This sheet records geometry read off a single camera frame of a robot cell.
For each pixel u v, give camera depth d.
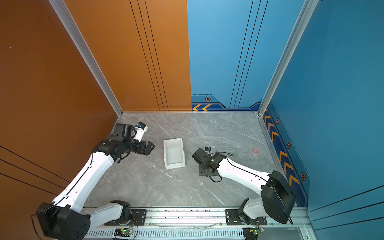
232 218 0.72
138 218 0.74
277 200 0.40
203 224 0.72
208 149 0.76
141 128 0.70
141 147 0.69
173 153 0.96
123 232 0.71
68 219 0.37
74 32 0.77
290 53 0.85
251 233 0.71
